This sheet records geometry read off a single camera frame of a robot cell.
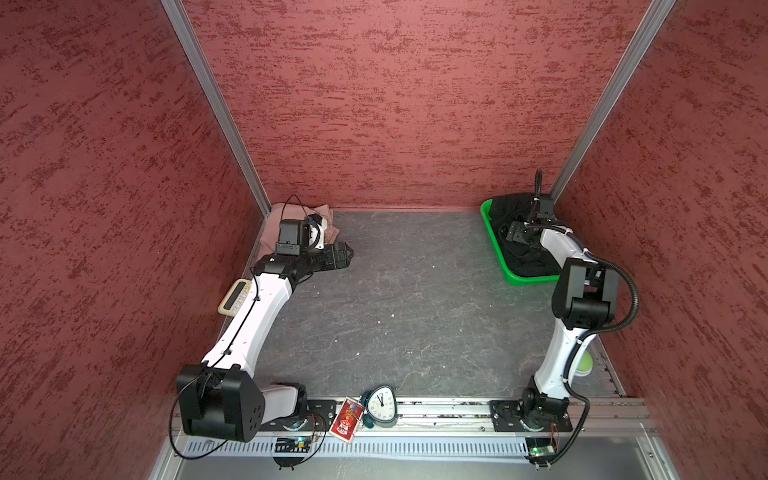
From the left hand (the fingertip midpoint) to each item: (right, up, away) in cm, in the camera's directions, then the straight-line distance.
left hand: (338, 259), depth 81 cm
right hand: (+60, +6, +20) cm, 64 cm away
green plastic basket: (+50, +16, +29) cm, 60 cm away
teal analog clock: (+12, -36, -9) cm, 39 cm away
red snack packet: (+4, -39, -9) cm, 40 cm away
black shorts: (+60, -1, +18) cm, 63 cm away
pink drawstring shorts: (-24, +16, +36) cm, 46 cm away
